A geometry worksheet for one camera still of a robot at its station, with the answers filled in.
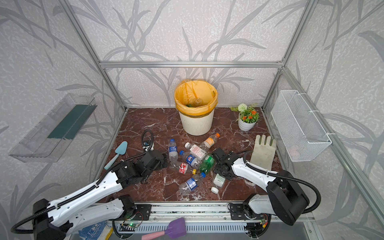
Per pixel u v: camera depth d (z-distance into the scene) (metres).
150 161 0.55
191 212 0.75
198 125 0.94
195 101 1.03
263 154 0.94
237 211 0.74
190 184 0.78
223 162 0.67
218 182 0.80
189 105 0.81
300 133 0.63
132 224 0.71
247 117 0.96
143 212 0.73
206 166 0.85
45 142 0.64
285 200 0.42
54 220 0.39
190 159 0.87
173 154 0.91
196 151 0.91
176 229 0.69
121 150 0.97
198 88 0.98
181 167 0.84
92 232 0.68
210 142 0.96
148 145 0.67
